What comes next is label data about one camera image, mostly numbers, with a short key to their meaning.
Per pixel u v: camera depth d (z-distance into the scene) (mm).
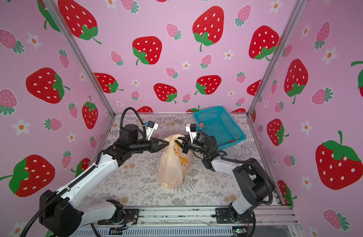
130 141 599
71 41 789
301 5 677
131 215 744
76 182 436
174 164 692
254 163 491
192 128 660
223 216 730
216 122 1167
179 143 730
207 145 635
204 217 756
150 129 675
